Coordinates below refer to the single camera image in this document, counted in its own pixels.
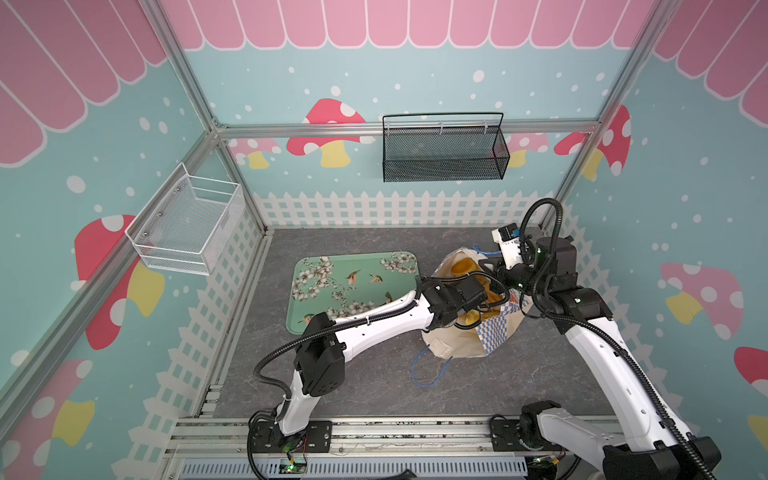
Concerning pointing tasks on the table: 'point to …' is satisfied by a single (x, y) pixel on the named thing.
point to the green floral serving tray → (341, 284)
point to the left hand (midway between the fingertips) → (425, 302)
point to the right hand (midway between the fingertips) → (481, 261)
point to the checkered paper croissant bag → (496, 321)
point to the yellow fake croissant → (464, 266)
